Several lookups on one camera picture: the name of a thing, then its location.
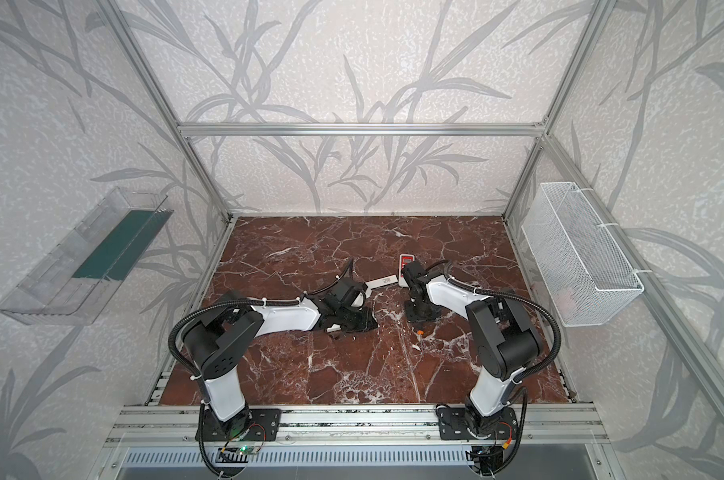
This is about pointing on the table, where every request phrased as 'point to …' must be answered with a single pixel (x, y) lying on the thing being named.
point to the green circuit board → (246, 449)
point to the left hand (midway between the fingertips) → (382, 318)
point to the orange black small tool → (420, 332)
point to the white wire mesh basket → (587, 275)
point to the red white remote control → (404, 259)
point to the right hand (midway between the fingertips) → (417, 309)
